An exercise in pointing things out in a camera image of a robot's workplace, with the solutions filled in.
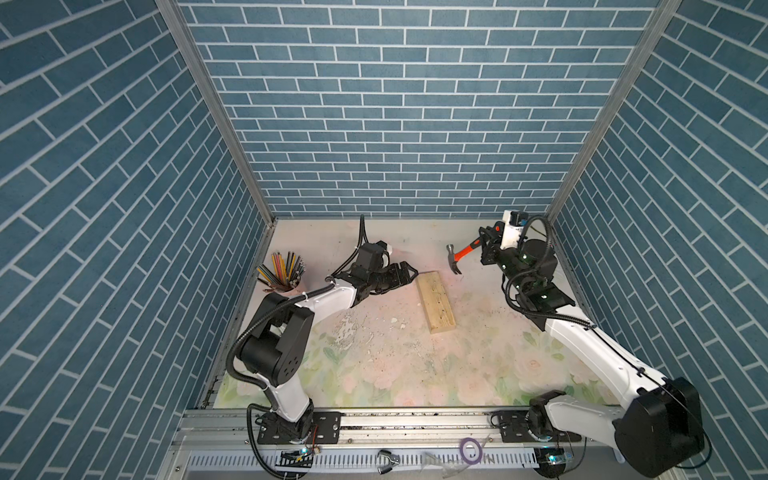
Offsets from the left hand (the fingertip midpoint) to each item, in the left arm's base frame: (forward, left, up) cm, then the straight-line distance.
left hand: (417, 278), depth 89 cm
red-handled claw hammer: (+6, -11, +3) cm, 13 cm away
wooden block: (-3, -6, -8) cm, 11 cm away
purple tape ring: (-42, -14, -11) cm, 46 cm away
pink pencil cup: (-4, +38, +1) cm, 38 cm away
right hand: (+3, -17, +19) cm, 26 cm away
